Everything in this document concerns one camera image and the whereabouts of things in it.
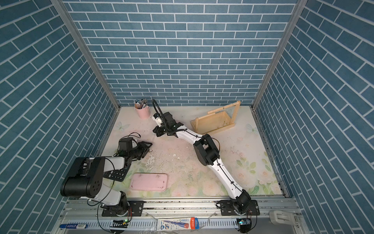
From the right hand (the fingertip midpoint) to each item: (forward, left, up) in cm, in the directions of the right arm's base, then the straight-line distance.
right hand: (153, 131), depth 99 cm
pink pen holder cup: (+15, +11, +1) cm, 19 cm away
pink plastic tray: (-32, -6, -4) cm, 32 cm away
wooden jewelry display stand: (+17, -44, -4) cm, 47 cm away
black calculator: (-30, +14, -5) cm, 33 cm away
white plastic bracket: (-43, -75, -4) cm, 86 cm away
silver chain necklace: (-2, 0, -5) cm, 6 cm away
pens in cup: (+18, +13, +7) cm, 24 cm away
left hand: (-10, -3, -1) cm, 11 cm away
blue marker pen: (-55, +25, -4) cm, 60 cm away
